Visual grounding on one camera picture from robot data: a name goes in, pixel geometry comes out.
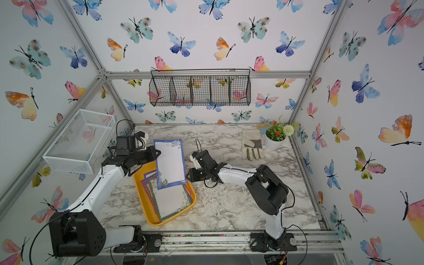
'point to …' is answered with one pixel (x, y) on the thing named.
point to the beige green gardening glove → (252, 144)
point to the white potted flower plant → (275, 134)
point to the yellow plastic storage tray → (150, 214)
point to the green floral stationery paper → (170, 200)
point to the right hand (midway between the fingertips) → (187, 176)
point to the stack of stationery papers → (146, 182)
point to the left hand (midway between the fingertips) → (161, 150)
